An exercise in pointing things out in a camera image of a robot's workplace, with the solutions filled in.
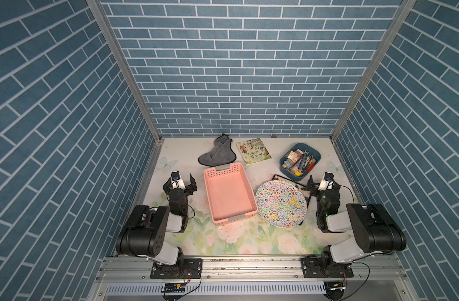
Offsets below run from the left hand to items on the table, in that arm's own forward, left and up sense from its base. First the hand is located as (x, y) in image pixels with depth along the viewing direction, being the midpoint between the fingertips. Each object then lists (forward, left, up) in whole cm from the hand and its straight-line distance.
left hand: (185, 175), depth 89 cm
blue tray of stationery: (+17, -60, -8) cm, 63 cm away
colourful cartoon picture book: (+25, -35, -10) cm, 44 cm away
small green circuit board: (-43, -1, -14) cm, 45 cm away
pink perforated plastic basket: (-3, -21, -11) cm, 24 cm away
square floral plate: (+4, -48, -8) cm, 49 cm away
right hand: (-1, -67, 0) cm, 67 cm away
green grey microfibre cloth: (+19, -16, -7) cm, 26 cm away
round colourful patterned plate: (-11, -46, -7) cm, 48 cm away
